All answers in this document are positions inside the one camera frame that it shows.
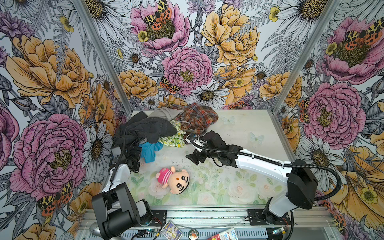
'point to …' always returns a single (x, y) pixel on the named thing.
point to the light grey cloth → (166, 113)
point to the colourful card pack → (171, 232)
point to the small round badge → (193, 234)
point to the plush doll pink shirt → (177, 181)
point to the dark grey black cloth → (144, 128)
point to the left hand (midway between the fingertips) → (142, 156)
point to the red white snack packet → (230, 234)
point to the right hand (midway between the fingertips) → (193, 152)
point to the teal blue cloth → (148, 150)
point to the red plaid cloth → (195, 118)
